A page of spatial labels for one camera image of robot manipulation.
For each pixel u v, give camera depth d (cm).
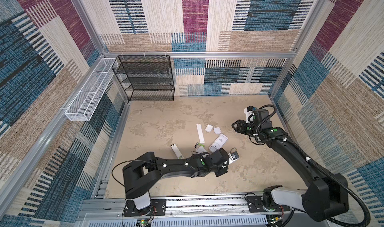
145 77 111
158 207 73
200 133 100
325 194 40
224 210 73
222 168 70
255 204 73
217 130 103
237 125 76
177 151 90
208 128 102
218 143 94
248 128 71
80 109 70
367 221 36
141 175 46
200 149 92
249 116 74
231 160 69
